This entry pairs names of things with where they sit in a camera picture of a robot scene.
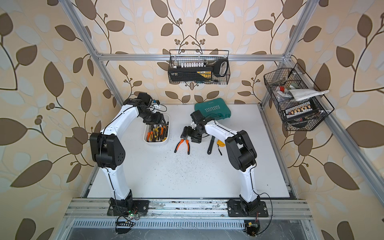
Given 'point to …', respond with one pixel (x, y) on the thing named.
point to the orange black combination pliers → (180, 142)
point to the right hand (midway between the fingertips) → (185, 138)
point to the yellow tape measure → (220, 143)
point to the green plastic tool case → (217, 109)
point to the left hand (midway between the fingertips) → (162, 121)
